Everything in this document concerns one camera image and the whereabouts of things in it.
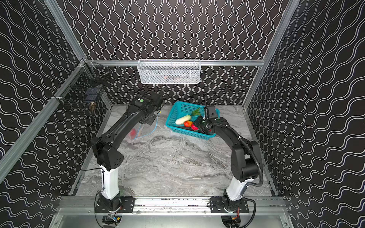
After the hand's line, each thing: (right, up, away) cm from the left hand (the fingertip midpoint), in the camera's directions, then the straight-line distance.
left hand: (148, 118), depth 82 cm
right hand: (+29, -4, +10) cm, 31 cm away
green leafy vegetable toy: (+31, +5, +27) cm, 41 cm away
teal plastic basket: (+18, +8, +31) cm, 36 cm away
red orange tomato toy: (+24, -4, +21) cm, 32 cm away
